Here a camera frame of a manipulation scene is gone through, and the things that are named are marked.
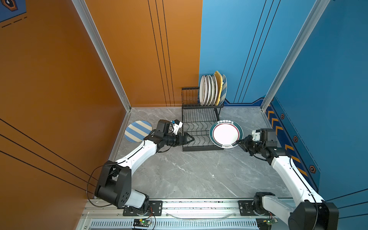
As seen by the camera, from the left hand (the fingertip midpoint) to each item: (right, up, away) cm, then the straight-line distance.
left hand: (190, 138), depth 82 cm
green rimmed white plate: (+22, +2, +5) cm, 23 cm away
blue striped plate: (-39, +3, +23) cm, 46 cm away
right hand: (+26, -1, -1) cm, 26 cm away
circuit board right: (+37, -41, -12) cm, 57 cm away
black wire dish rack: (+5, +11, +27) cm, 29 cm away
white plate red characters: (+18, +32, +20) cm, 42 cm away
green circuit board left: (-24, -40, -12) cm, 49 cm away
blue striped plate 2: (+21, +29, +5) cm, 36 cm away
